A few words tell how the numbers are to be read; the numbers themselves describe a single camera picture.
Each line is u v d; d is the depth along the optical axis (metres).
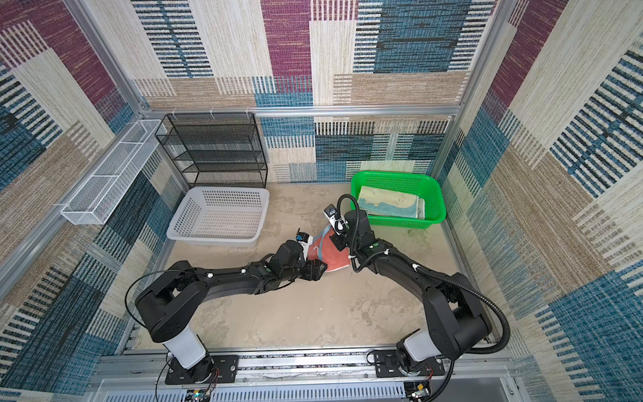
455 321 0.43
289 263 0.71
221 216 1.08
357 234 0.65
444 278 0.46
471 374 0.74
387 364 0.73
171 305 0.46
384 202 1.07
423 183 1.11
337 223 0.75
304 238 0.81
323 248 0.89
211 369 0.72
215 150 1.11
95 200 0.71
